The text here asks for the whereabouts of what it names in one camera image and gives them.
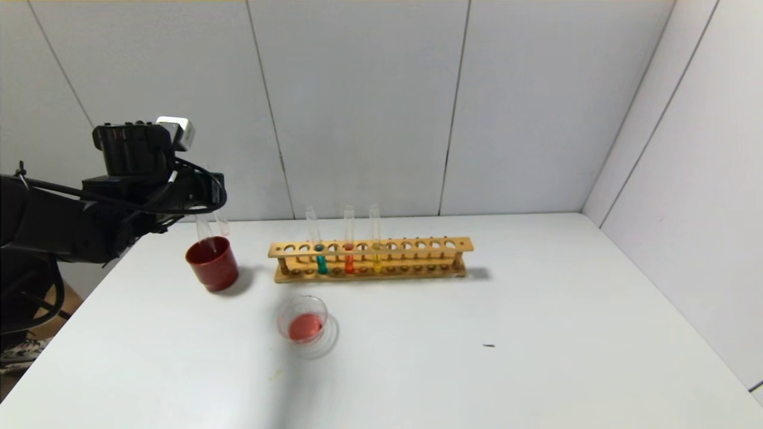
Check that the empty glass test tube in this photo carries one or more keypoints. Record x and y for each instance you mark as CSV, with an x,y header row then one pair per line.
x,y
204,229

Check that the test tube with yellow pigment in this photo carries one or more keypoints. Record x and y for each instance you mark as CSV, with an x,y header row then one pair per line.
x,y
376,262

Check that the test tube with pink pigment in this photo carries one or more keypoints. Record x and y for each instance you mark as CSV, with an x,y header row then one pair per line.
x,y
222,223

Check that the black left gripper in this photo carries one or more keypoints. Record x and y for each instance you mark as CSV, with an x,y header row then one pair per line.
x,y
213,188

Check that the wooden test tube rack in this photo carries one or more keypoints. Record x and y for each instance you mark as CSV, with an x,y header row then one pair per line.
x,y
417,273

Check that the black and orange left arm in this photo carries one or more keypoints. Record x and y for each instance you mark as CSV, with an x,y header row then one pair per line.
x,y
47,220

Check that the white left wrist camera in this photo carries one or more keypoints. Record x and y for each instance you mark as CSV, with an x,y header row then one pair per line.
x,y
179,132

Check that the dark red plastic cup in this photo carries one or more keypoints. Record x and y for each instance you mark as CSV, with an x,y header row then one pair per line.
x,y
213,268

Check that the test tube with orange-red pigment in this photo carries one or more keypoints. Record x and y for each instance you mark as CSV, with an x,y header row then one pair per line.
x,y
349,262

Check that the clear glass beaker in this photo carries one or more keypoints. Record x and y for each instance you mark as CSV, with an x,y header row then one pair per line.
x,y
307,328

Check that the grey sneaker shoe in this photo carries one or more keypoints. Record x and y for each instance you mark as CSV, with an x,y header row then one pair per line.
x,y
22,356

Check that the black trouser leg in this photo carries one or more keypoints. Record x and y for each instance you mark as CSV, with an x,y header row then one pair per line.
x,y
18,298

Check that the test tube with blue pigment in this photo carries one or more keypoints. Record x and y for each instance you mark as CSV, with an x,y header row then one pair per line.
x,y
322,263

